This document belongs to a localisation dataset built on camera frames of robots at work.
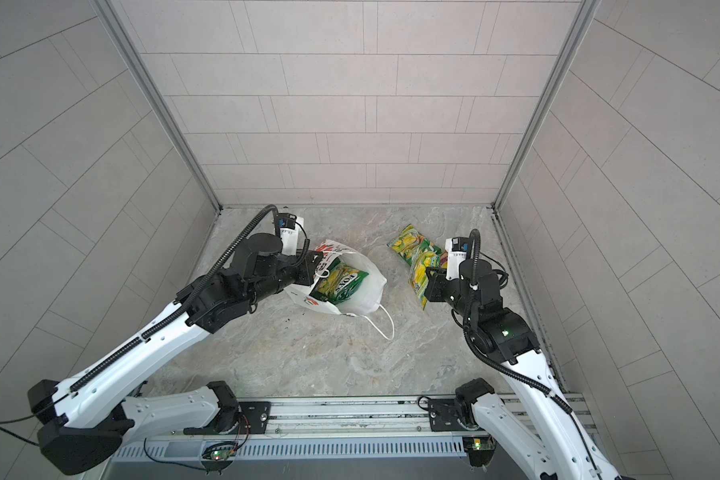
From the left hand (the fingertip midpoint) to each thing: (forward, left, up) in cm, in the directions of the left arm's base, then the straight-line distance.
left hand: (331, 253), depth 65 cm
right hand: (0, -21, -6) cm, 22 cm away
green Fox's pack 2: (+5, +1, -23) cm, 24 cm away
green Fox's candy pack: (+21, -23, -29) cm, 43 cm away
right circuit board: (-33, -34, -31) cm, 57 cm away
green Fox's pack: (+2, -21, -6) cm, 22 cm away
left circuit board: (-35, +24, -28) cm, 51 cm away
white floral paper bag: (0, -7, -24) cm, 25 cm away
